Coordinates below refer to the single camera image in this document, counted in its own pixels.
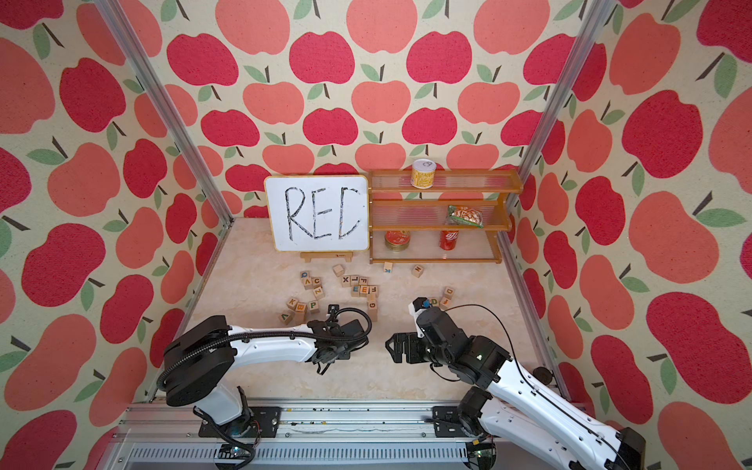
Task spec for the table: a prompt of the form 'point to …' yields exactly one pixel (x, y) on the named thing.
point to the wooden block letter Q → (304, 274)
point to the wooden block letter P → (313, 306)
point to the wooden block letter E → (364, 289)
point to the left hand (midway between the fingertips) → (343, 355)
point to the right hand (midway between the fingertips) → (401, 349)
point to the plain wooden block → (338, 270)
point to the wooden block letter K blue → (388, 267)
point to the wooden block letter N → (417, 270)
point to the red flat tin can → (398, 240)
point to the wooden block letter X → (346, 281)
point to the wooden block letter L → (354, 280)
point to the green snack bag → (466, 214)
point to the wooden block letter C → (316, 282)
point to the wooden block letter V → (286, 317)
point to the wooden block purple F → (363, 280)
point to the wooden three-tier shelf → (439, 214)
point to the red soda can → (447, 240)
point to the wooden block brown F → (373, 289)
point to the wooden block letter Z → (318, 293)
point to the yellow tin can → (422, 173)
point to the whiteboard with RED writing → (315, 213)
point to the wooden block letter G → (372, 308)
